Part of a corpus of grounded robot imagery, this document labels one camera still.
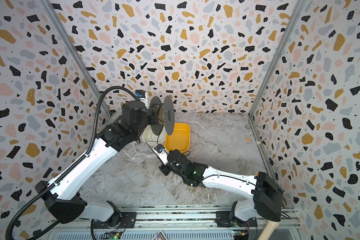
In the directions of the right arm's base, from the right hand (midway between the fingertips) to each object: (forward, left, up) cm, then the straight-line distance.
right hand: (156, 154), depth 72 cm
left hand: (+14, 0, +18) cm, 23 cm away
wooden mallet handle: (-28, -53, -21) cm, 64 cm away
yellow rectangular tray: (+26, -9, -23) cm, 36 cm away
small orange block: (+26, -58, -24) cm, 68 cm away
